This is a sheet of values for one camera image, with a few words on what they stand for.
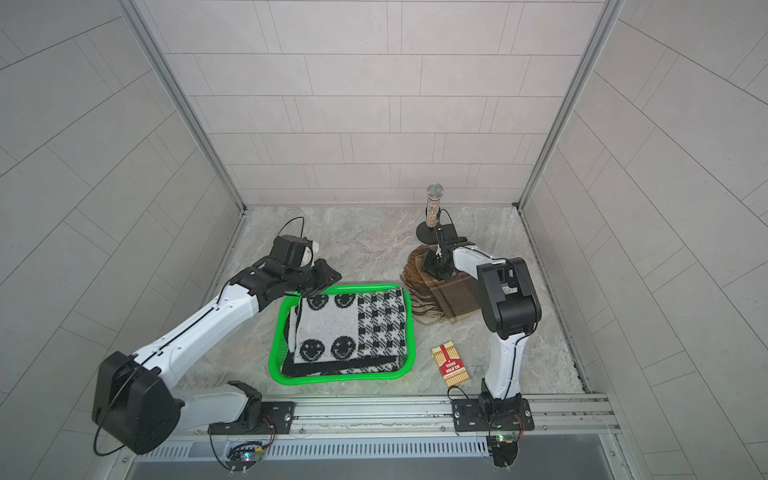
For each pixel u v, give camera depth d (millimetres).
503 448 691
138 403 380
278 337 754
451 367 772
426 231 1073
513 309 517
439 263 849
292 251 610
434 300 891
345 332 771
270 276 588
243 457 654
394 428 708
